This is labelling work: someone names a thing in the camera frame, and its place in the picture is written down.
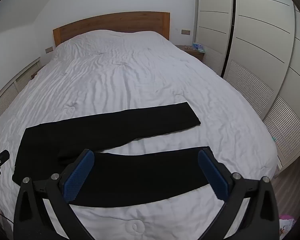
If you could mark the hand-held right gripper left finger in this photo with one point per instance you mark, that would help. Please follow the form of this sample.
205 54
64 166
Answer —
78 175

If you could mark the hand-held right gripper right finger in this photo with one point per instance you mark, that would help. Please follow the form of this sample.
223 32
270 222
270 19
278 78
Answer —
213 176

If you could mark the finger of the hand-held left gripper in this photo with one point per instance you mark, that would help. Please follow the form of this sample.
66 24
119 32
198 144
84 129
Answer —
2 156

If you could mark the black pants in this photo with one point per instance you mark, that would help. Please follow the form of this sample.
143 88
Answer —
130 170

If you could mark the pink patterned bag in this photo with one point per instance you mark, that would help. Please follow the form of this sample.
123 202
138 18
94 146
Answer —
286 226

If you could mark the bed with white duvet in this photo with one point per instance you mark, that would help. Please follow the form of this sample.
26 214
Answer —
140 75

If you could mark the wooden nightstand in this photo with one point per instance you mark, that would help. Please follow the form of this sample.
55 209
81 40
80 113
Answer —
193 51

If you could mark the blue tissue pack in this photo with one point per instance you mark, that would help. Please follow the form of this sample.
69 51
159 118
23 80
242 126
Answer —
198 47

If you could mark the white wardrobe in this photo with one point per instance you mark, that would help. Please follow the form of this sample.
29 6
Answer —
260 45

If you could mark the wooden headboard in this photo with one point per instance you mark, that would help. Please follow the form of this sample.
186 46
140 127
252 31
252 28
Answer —
120 21

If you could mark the beige wall socket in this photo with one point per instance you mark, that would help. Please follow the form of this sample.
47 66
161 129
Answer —
185 32
49 49

